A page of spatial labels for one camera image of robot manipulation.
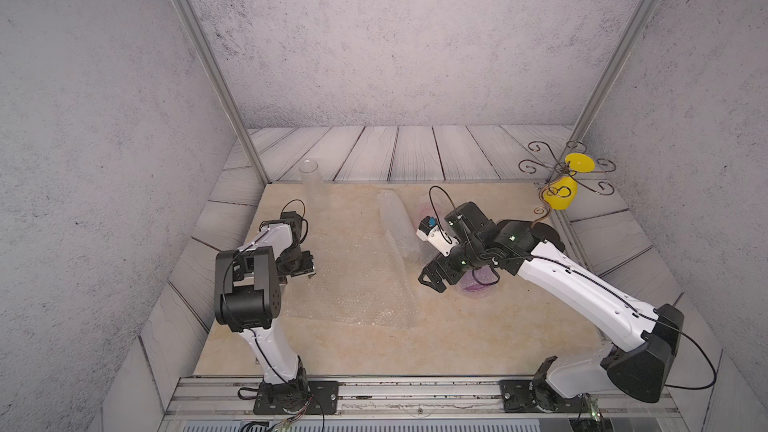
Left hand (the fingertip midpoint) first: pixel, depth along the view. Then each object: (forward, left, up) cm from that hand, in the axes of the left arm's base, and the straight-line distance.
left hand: (303, 275), depth 94 cm
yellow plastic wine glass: (+4, -69, +31) cm, 76 cm away
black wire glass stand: (+12, -73, +29) cm, 80 cm away
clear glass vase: (+30, 0, +6) cm, 30 cm away
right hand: (-10, -37, +21) cm, 44 cm away
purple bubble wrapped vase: (-17, -45, +27) cm, 55 cm away
